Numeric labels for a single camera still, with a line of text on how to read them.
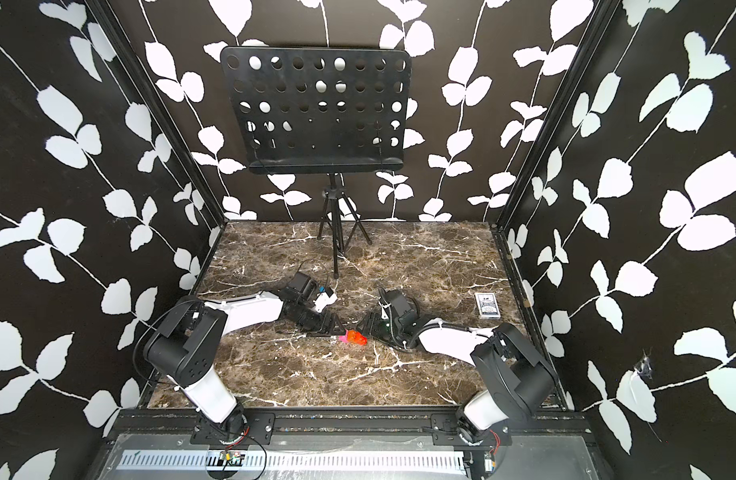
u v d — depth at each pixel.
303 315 0.78
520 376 0.44
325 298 0.87
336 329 0.82
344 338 0.86
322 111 0.66
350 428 0.76
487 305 0.96
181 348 0.47
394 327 0.69
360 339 0.86
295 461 0.70
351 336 0.87
